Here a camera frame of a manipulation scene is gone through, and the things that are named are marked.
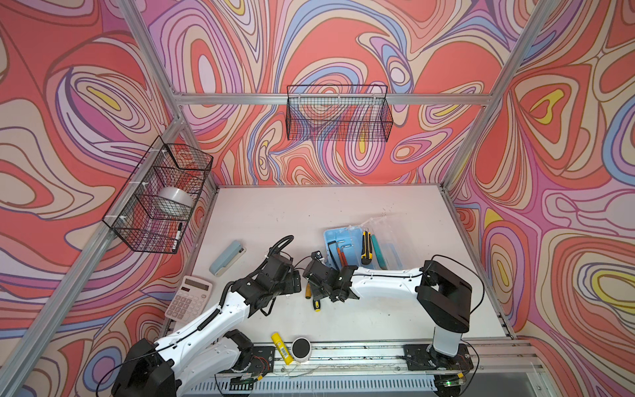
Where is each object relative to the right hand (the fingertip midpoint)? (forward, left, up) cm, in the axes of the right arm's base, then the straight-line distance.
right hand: (321, 291), depth 87 cm
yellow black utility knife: (+12, -17, +7) cm, 22 cm away
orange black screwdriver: (-3, +4, +8) cm, 9 cm away
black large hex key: (+16, -4, +2) cm, 17 cm away
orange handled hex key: (+11, -9, 0) cm, 15 cm away
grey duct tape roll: (+15, +42, +33) cm, 55 cm away
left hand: (+2, +9, +7) cm, 11 cm away
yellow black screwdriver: (-5, +1, +1) cm, 6 cm away
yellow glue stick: (-18, +12, +2) cm, 22 cm away
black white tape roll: (-19, +6, +4) cm, 20 cm away
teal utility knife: (+14, -23, 0) cm, 27 cm away
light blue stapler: (+12, +35, +4) cm, 37 cm away
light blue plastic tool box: (+22, -14, +1) cm, 26 cm away
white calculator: (-2, +45, +2) cm, 45 cm away
